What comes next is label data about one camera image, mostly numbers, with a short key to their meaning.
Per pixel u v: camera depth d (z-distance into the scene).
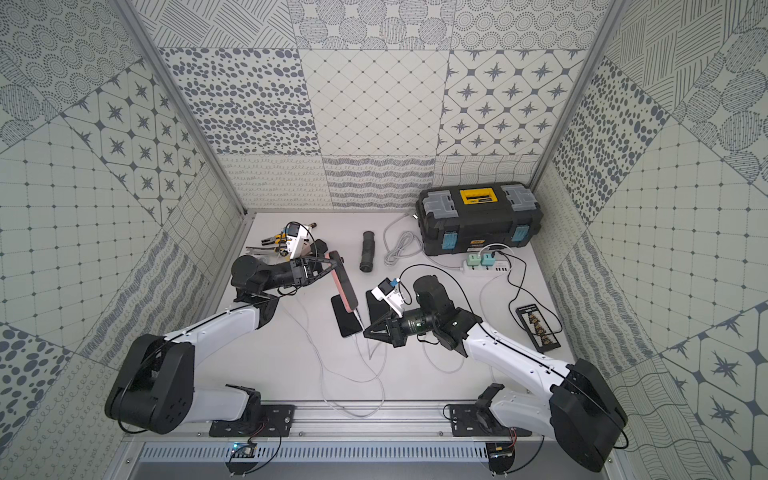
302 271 0.64
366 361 0.84
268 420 0.73
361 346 0.86
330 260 0.65
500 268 1.01
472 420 0.73
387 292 0.66
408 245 1.11
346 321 0.88
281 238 1.10
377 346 0.86
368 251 1.07
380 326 0.67
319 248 1.07
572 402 0.40
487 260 0.98
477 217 0.96
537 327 0.89
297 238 0.67
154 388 0.42
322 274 0.67
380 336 0.68
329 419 0.75
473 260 0.98
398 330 0.64
